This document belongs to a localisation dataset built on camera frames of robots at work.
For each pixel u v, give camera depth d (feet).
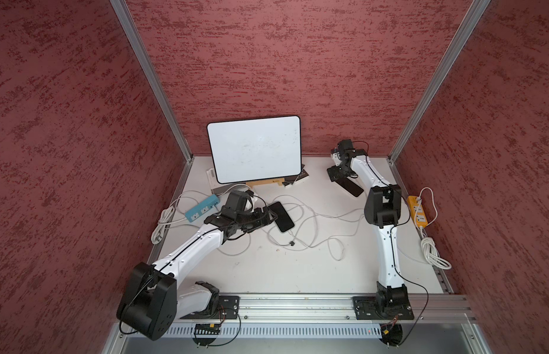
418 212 3.11
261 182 3.39
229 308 2.41
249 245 2.91
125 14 2.34
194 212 3.11
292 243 2.90
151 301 1.31
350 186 3.52
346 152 2.74
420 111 3.29
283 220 3.14
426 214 3.17
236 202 2.11
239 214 2.23
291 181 3.49
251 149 3.20
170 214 3.20
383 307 2.18
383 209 2.12
